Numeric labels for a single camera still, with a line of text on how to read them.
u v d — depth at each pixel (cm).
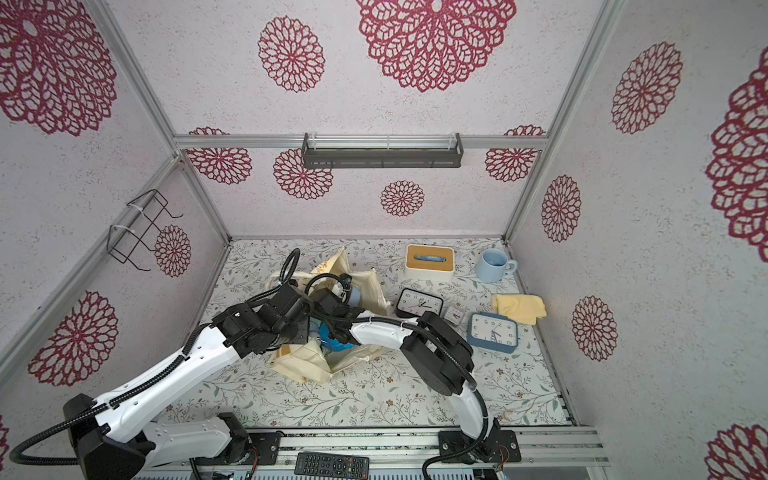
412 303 98
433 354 51
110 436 38
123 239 73
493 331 92
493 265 104
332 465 70
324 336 74
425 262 107
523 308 97
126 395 40
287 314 56
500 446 72
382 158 87
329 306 70
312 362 68
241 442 65
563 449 76
